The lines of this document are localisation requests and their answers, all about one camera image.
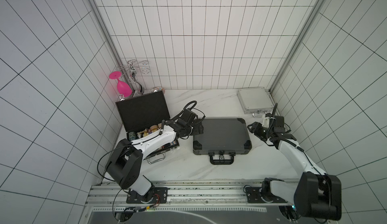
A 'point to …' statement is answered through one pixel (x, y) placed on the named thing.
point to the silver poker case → (257, 101)
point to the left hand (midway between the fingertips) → (195, 131)
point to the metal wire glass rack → (133, 65)
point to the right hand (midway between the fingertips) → (251, 125)
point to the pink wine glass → (122, 88)
